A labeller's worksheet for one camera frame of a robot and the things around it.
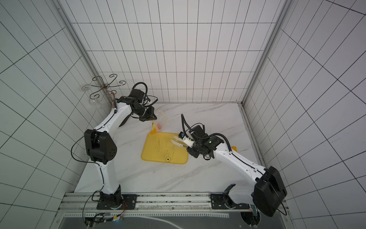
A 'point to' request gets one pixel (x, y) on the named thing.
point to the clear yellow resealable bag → (161, 119)
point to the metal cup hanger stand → (107, 86)
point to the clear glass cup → (94, 102)
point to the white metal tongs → (179, 141)
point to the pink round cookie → (159, 126)
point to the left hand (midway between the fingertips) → (155, 119)
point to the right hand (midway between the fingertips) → (191, 142)
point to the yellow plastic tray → (159, 147)
